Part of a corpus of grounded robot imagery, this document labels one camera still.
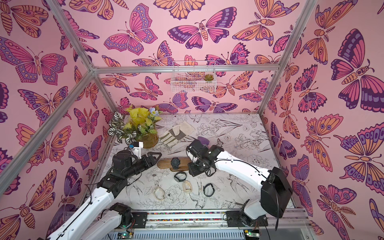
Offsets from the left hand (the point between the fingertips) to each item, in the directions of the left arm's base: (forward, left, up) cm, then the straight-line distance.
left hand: (160, 155), depth 77 cm
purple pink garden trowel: (+25, -24, -22) cm, 41 cm away
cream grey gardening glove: (+25, -1, -18) cm, 30 cm away
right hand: (-5, -16, -7) cm, 18 cm away
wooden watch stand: (0, -2, -11) cm, 11 cm away
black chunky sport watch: (0, -7, -9) cm, 11 cm away
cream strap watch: (-14, +4, -18) cm, 23 cm away
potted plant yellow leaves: (+21, +18, 0) cm, 27 cm away
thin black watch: (-10, -23, -18) cm, 31 cm away
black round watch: (-7, -8, -16) cm, 19 cm away
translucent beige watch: (-10, -13, -19) cm, 25 cm away
